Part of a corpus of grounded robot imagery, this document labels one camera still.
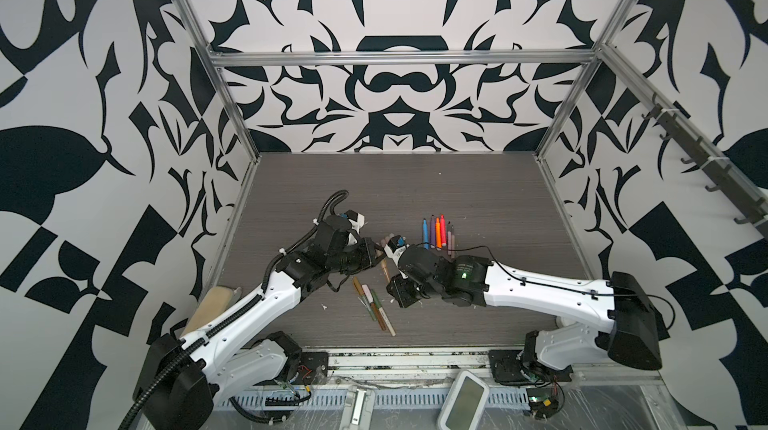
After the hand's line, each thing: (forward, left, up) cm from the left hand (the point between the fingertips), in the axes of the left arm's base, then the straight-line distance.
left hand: (391, 248), depth 75 cm
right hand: (-9, +1, -4) cm, 10 cm away
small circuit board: (-31, -35, -19) cm, 50 cm away
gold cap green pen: (-3, +9, -18) cm, 21 cm away
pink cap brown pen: (-6, +6, -18) cm, 20 cm away
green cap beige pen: (-11, +2, -18) cm, 21 cm away
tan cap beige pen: (-3, +2, -1) cm, 4 cm away
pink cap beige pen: (+9, -20, -18) cm, 29 cm away
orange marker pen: (+13, -16, -18) cm, 27 cm away
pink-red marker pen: (+15, -18, -18) cm, 30 cm away
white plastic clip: (-31, +8, -16) cm, 36 cm away
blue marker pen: (+12, -12, -17) cm, 24 cm away
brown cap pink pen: (+11, -19, -18) cm, 29 cm away
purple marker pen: (+14, -14, -18) cm, 27 cm away
